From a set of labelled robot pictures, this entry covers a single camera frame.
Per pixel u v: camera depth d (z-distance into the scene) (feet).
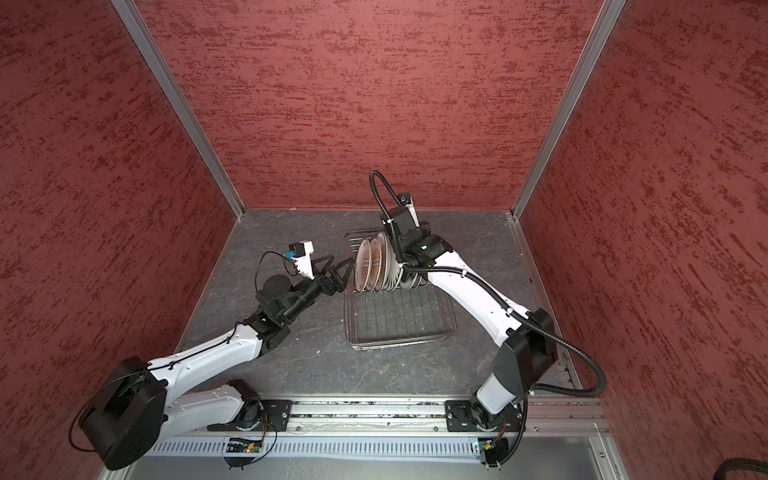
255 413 2.20
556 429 2.38
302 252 2.20
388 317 2.96
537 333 1.37
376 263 2.93
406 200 2.20
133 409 1.34
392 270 2.88
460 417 2.43
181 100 2.87
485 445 2.35
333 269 2.20
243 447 2.36
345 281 2.29
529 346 1.35
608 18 2.37
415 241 1.96
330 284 2.24
